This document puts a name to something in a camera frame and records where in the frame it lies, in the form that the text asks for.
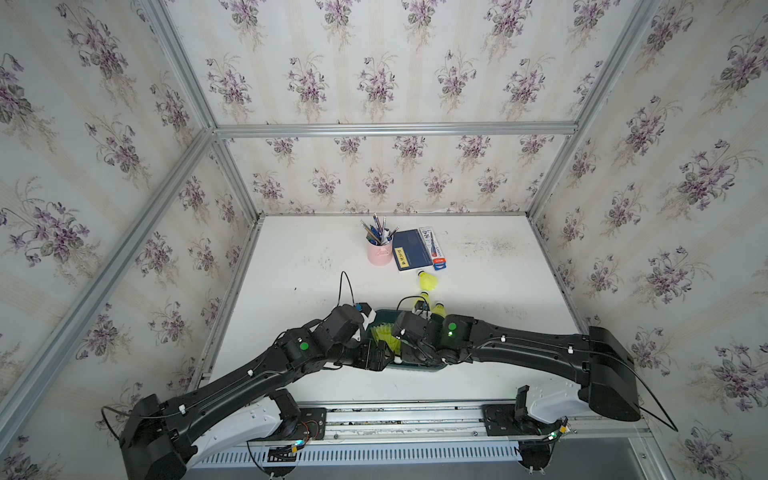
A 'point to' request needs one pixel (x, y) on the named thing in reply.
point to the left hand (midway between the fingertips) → (387, 361)
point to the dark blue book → (410, 250)
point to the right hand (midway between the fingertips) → (406, 355)
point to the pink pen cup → (380, 255)
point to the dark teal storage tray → (387, 316)
